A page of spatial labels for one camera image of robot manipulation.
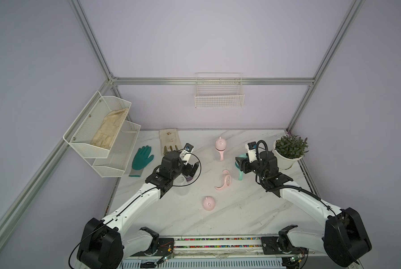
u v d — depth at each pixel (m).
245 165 0.73
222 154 0.94
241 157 0.82
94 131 0.75
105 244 0.39
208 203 0.82
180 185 0.60
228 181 0.93
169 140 1.14
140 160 1.04
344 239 0.41
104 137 0.76
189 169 0.72
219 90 0.96
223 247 0.75
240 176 0.86
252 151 0.72
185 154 0.69
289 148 0.88
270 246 0.73
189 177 0.96
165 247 0.73
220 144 0.91
